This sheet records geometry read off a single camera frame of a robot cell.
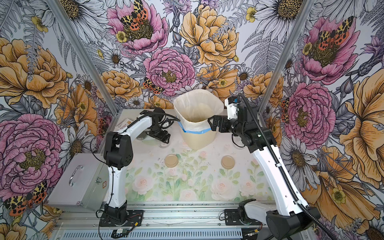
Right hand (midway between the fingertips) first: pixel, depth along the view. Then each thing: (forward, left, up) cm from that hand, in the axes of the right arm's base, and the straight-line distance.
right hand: (216, 123), depth 70 cm
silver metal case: (-19, +62, -17) cm, 67 cm away
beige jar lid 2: (0, +25, -34) cm, 42 cm away
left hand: (+10, +32, -27) cm, 43 cm away
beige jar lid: (-3, -10, -34) cm, 35 cm away
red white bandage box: (+27, +60, -28) cm, 72 cm away
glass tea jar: (+11, +31, -33) cm, 47 cm away
